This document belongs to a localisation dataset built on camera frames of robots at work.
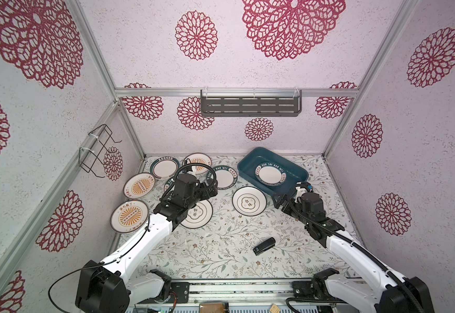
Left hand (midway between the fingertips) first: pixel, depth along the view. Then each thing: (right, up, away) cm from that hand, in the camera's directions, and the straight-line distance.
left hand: (208, 187), depth 81 cm
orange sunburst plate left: (-41, -1, +25) cm, 48 cm away
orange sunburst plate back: (-10, +15, +39) cm, 43 cm away
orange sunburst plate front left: (-40, -15, +14) cm, 45 cm away
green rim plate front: (+32, +5, +29) cm, 44 cm away
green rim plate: (+7, +4, +31) cm, 32 cm away
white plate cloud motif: (+19, -9, +19) cm, 29 cm away
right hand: (+30, -4, +2) cm, 30 cm away
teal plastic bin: (+46, +5, +29) cm, 55 cm away
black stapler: (+23, -25, +1) cm, 34 cm away
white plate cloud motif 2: (-6, -15, +14) cm, 21 cm away
